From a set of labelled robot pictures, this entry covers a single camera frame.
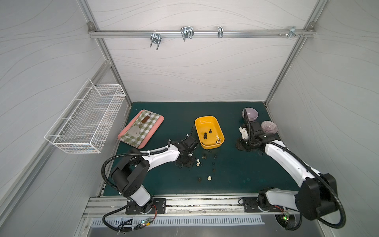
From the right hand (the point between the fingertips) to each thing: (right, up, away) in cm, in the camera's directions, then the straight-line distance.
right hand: (238, 144), depth 85 cm
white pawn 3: (-17, -19, -3) cm, 26 cm away
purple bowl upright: (+19, +19, +25) cm, 36 cm away
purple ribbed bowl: (+28, +9, +18) cm, 35 cm away
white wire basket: (-78, +12, -16) cm, 81 cm away
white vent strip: (-62, -36, -15) cm, 73 cm away
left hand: (-28, -12, +1) cm, 30 cm away
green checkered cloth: (-61, +7, +19) cm, 64 cm away
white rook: (-23, -12, +3) cm, 26 cm away
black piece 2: (-13, -9, +6) cm, 16 cm away
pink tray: (-55, +4, +16) cm, 58 cm away
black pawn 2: (-14, -13, +3) cm, 19 cm away
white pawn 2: (-10, -1, +11) cm, 15 cm away
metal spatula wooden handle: (-68, +6, +17) cm, 70 cm away
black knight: (-19, -9, +6) cm, 22 cm away
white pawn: (-9, +1, +13) cm, 16 cm away
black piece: (-18, +3, +13) cm, 23 cm away
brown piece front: (-23, -19, -5) cm, 30 cm away
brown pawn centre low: (-14, -15, 0) cm, 21 cm away
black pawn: (-14, +6, +17) cm, 23 cm away
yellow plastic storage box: (-19, +11, +19) cm, 29 cm away
